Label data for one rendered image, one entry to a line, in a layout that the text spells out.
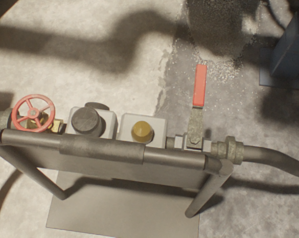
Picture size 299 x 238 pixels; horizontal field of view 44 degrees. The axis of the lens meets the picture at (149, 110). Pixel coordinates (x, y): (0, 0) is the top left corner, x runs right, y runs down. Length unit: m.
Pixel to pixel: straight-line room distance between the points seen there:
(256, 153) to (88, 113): 0.30
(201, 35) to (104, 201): 0.64
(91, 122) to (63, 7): 0.83
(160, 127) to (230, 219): 0.52
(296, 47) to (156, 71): 0.43
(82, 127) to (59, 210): 0.52
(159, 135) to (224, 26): 0.75
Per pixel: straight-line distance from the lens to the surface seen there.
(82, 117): 0.62
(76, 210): 1.09
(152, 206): 1.08
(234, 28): 1.33
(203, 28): 1.32
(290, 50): 1.13
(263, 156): 0.68
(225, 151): 0.67
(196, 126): 0.64
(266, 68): 1.27
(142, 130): 0.61
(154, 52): 1.26
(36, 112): 0.64
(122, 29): 1.31
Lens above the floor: 1.07
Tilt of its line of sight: 68 degrees down
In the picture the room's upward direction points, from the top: straight up
